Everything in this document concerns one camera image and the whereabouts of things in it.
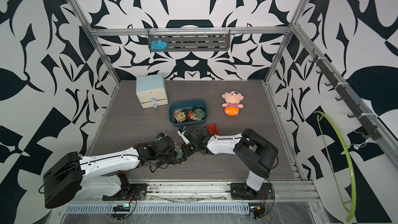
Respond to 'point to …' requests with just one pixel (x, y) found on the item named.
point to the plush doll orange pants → (232, 98)
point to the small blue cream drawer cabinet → (151, 90)
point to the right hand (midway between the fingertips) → (180, 146)
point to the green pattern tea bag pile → (179, 152)
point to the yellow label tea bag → (179, 115)
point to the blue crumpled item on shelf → (158, 45)
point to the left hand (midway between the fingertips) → (175, 152)
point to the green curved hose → (353, 210)
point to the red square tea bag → (190, 114)
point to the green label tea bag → (199, 114)
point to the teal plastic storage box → (185, 103)
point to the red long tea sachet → (213, 129)
